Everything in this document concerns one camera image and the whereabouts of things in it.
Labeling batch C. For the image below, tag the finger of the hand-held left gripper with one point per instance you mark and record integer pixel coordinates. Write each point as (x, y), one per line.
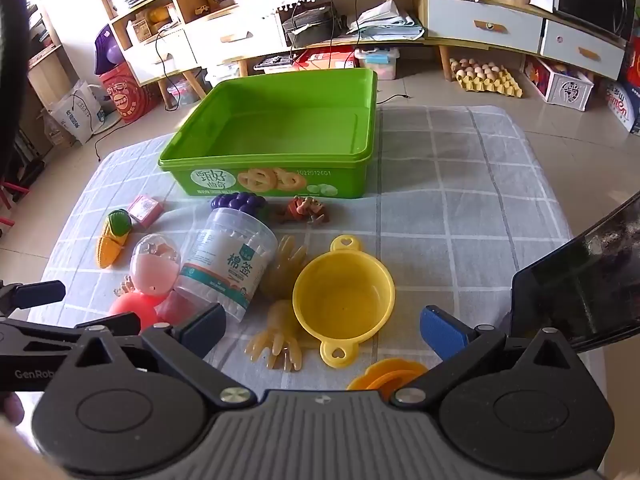
(35, 295)
(115, 322)

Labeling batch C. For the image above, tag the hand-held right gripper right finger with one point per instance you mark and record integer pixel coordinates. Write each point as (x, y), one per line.
(442, 332)

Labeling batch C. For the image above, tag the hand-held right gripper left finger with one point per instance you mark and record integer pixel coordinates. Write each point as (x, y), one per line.
(205, 327)

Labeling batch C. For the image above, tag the coral pink ball toy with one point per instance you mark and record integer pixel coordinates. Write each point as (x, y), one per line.
(135, 310)

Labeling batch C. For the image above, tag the clear cotton swab jar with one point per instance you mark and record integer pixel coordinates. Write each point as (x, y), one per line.
(225, 265)

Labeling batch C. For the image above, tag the pink egg capsule toy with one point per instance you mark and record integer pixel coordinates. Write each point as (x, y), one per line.
(155, 270)

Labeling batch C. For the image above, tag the orange flower toy lid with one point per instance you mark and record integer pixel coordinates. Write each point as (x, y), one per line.
(380, 372)

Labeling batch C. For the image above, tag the translucent rubber toy hand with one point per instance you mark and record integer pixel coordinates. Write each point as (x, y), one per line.
(282, 270)
(280, 330)

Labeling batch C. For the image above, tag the yellow toy pot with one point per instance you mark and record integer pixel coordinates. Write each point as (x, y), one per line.
(325, 285)

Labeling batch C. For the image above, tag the green plastic box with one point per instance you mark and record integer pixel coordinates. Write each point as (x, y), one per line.
(270, 125)

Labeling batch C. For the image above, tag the person's left hand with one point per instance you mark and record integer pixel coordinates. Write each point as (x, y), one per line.
(10, 407)

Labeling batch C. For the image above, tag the yellow toy corn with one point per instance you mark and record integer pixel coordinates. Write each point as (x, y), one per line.
(111, 245)

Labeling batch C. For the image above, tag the small pink box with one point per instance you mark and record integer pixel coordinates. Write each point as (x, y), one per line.
(145, 208)

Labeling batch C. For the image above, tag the grey checked blanket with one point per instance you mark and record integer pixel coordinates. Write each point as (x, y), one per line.
(450, 210)

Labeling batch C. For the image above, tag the purple toy grapes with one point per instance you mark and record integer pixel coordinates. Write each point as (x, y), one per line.
(240, 202)

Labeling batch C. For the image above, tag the black tablet screen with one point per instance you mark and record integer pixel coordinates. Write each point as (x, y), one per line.
(575, 285)

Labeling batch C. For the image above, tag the brown toy figure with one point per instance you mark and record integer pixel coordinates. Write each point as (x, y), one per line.
(300, 208)

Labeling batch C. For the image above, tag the white shopping bag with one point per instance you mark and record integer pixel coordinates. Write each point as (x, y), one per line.
(75, 115)

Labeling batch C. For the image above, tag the red printed bucket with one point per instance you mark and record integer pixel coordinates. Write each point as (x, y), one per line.
(125, 97)

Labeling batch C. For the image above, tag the purple plastic basket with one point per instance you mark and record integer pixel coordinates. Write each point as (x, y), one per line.
(107, 47)

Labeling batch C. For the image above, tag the egg tray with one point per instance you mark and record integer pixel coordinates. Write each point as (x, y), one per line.
(482, 77)

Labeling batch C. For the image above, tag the white plastic crate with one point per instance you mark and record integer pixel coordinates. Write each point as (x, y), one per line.
(565, 90)

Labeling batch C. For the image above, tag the clear storage box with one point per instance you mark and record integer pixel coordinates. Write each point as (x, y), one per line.
(377, 62)

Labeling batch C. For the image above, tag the small cardboard box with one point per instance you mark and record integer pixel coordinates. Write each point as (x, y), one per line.
(140, 30)

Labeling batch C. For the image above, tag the blue printed carton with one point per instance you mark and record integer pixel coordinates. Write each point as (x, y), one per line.
(622, 105)

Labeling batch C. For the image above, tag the wooden shelf cabinet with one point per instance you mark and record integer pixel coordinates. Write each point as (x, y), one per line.
(210, 35)

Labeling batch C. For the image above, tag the wooden drawer cabinet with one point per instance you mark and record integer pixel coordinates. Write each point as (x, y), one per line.
(480, 22)

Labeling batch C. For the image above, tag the folded white cloths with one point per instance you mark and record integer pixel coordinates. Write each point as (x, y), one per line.
(385, 20)

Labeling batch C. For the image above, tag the black device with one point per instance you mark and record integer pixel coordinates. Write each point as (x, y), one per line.
(312, 27)

